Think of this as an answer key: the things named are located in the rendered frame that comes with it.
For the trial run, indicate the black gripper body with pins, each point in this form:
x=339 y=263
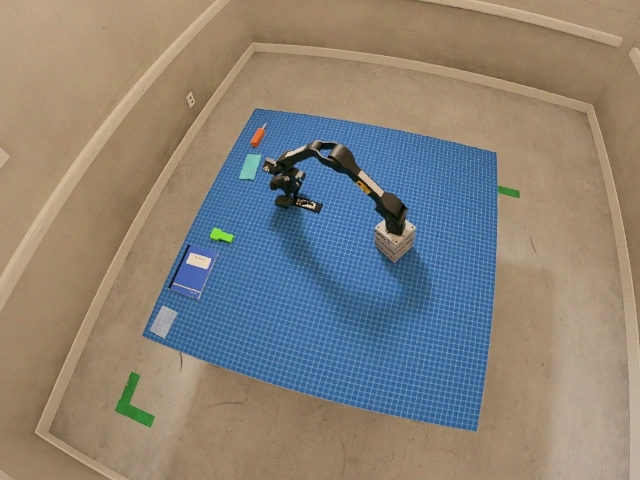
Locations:
x=285 y=201

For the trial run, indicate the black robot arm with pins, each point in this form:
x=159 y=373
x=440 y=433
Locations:
x=341 y=160

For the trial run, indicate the small green block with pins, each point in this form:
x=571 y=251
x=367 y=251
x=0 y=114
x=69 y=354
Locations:
x=220 y=235

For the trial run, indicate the black strip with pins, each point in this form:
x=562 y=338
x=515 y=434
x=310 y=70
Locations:
x=307 y=204

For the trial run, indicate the teal flat rectangular pad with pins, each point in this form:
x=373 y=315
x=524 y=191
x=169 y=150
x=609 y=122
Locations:
x=250 y=167

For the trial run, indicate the blue work mat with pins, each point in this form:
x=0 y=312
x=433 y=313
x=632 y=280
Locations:
x=306 y=301

